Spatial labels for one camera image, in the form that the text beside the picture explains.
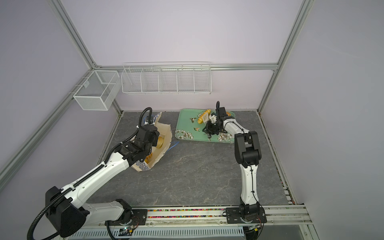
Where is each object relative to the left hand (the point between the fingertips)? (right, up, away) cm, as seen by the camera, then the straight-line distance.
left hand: (148, 133), depth 78 cm
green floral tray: (+18, +2, +32) cm, 37 cm away
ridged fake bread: (+28, +8, +30) cm, 42 cm away
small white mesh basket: (-41, +27, +21) cm, 53 cm away
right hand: (+30, 0, +23) cm, 38 cm away
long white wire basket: (+21, +38, +28) cm, 52 cm away
